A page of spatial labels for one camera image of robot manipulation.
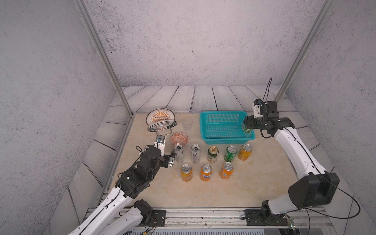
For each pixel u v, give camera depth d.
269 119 0.59
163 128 1.06
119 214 0.45
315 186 0.41
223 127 1.14
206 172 0.79
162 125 0.91
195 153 0.83
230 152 0.87
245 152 0.87
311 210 0.46
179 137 1.03
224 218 0.74
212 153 0.86
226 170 0.79
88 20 0.74
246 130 0.83
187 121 1.09
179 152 0.84
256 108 0.73
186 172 0.79
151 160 0.50
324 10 0.71
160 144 0.59
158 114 0.99
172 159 0.65
